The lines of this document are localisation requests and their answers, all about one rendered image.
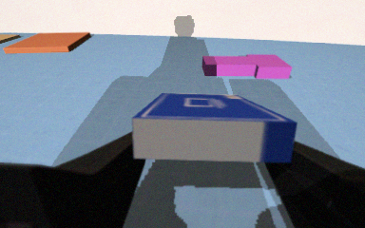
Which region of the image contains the orange flat square slab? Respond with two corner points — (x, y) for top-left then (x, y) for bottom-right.
(3, 32), (91, 54)

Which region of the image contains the pink stepped block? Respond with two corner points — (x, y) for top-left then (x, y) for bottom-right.
(202, 54), (292, 79)

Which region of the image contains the tan flat board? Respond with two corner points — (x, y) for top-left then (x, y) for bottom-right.
(0, 34), (20, 44)

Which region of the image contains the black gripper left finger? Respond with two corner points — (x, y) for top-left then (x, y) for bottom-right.
(0, 131), (145, 228)

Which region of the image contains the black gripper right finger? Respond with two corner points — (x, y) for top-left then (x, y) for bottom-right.
(265, 141), (365, 228)

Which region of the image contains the light blue mat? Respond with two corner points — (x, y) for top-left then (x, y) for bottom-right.
(0, 32), (365, 228)

